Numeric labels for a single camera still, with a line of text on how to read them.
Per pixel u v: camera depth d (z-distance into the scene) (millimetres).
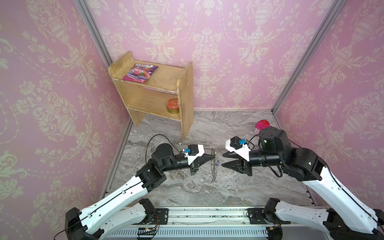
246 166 466
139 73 759
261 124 980
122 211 561
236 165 485
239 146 448
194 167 521
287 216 614
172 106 894
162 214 747
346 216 385
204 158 573
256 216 730
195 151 477
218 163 593
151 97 1010
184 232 777
